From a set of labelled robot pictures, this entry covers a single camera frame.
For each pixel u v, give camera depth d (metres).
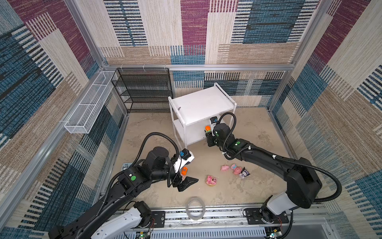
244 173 0.85
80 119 0.70
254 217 0.73
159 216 0.74
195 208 0.79
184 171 0.87
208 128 0.82
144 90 1.11
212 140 0.75
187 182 0.55
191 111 0.73
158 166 0.50
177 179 0.56
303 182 0.43
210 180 0.83
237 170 0.87
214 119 0.73
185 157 0.54
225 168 0.88
